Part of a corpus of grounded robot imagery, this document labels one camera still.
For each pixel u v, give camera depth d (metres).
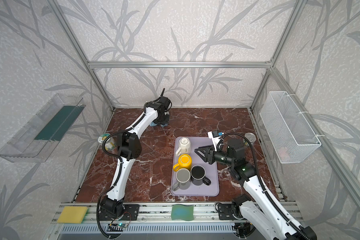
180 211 0.75
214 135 0.64
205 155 0.65
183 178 0.74
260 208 0.48
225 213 0.73
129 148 0.63
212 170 0.86
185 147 0.88
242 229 0.73
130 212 0.72
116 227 0.72
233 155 0.56
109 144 0.94
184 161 0.81
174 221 0.72
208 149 0.64
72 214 0.73
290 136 0.62
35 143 0.64
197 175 0.77
